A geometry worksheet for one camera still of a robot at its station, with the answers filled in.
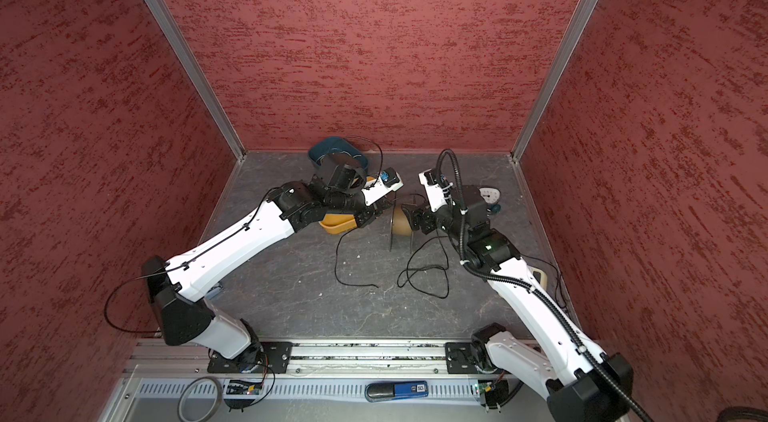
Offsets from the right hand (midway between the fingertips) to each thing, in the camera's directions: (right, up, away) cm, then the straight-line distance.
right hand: (413, 204), depth 74 cm
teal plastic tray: (-29, +20, +40) cm, 54 cm away
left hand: (-7, -1, -2) cm, 7 cm away
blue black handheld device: (-9, -42, -8) cm, 43 cm away
